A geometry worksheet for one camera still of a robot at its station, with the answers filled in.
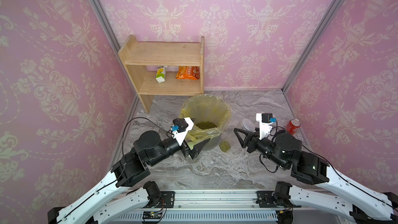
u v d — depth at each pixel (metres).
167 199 0.74
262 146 0.53
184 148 0.48
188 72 0.96
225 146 0.67
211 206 0.75
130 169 0.44
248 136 0.53
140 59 0.75
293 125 0.89
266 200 0.73
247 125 0.57
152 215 0.72
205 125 0.97
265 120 0.51
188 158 0.79
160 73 0.95
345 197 0.43
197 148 0.47
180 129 0.45
